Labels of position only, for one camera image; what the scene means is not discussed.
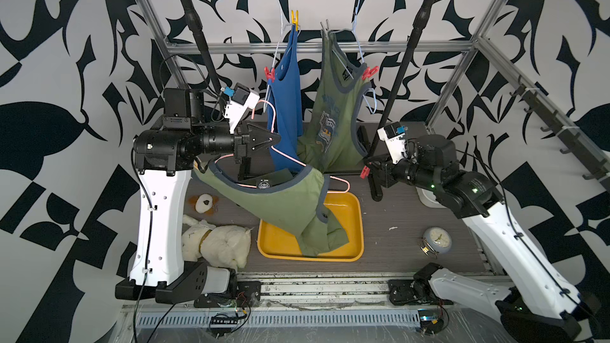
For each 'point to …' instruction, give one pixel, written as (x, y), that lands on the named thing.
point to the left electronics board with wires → (221, 325)
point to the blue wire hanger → (372, 108)
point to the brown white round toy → (204, 203)
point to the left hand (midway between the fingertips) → (274, 137)
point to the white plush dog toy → (224, 246)
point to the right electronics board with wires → (433, 321)
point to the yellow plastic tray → (344, 207)
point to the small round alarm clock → (440, 238)
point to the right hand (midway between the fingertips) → (367, 156)
